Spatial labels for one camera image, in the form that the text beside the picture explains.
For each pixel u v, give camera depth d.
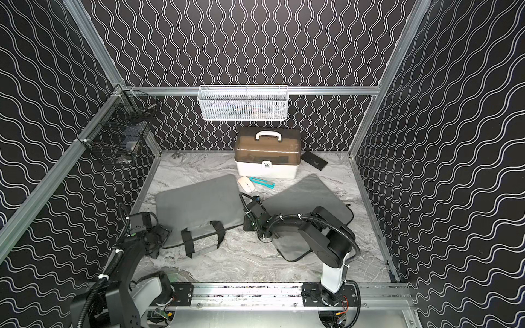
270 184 1.06
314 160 1.14
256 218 0.72
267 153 0.93
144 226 0.67
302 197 1.01
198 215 0.94
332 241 0.48
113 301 0.41
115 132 0.92
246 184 1.04
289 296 0.76
